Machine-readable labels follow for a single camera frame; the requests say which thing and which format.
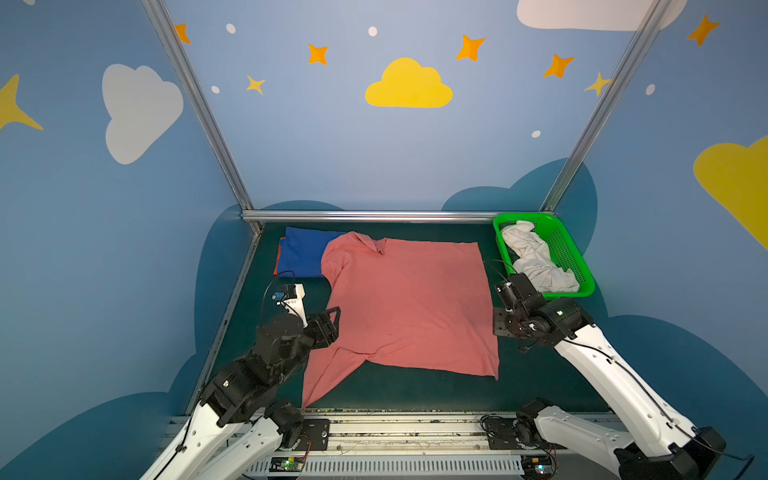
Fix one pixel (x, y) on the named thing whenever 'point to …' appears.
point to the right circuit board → (537, 467)
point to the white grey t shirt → (536, 262)
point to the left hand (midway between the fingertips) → (336, 313)
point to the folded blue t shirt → (301, 252)
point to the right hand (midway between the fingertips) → (507, 318)
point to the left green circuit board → (286, 464)
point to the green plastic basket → (562, 250)
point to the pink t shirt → (412, 303)
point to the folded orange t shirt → (278, 256)
